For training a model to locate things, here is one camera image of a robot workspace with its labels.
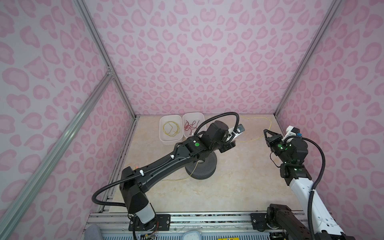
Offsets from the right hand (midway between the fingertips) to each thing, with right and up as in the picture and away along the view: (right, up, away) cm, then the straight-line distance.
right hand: (264, 128), depth 73 cm
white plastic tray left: (-52, -1, +38) cm, 64 cm away
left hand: (-17, -1, -3) cm, 17 cm away
